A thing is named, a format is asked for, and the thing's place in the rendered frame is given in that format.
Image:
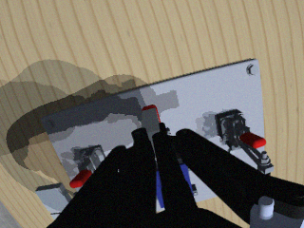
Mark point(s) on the blue rectangular block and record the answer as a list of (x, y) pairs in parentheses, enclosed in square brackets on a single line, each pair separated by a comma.
[(159, 185)]

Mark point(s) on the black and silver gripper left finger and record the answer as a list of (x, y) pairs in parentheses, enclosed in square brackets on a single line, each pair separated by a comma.
[(131, 192)]

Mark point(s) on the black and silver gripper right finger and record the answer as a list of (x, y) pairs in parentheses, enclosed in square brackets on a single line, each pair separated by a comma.
[(260, 200)]

